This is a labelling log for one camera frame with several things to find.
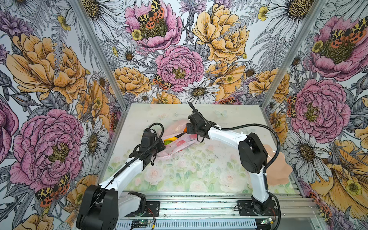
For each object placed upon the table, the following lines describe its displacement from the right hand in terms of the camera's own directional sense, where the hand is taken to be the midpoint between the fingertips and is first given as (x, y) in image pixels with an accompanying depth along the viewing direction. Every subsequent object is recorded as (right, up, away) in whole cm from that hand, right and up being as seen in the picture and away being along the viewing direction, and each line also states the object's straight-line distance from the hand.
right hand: (193, 130), depth 96 cm
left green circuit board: (-27, -43, -25) cm, 57 cm away
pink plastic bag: (-6, -7, -9) cm, 13 cm away
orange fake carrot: (-5, +1, -7) cm, 8 cm away
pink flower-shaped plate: (+50, -23, -11) cm, 56 cm away
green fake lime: (-17, -8, -5) cm, 19 cm away
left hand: (-19, -9, -8) cm, 22 cm away
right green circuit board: (+35, -43, -24) cm, 60 cm away
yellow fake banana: (-14, -6, -2) cm, 15 cm away
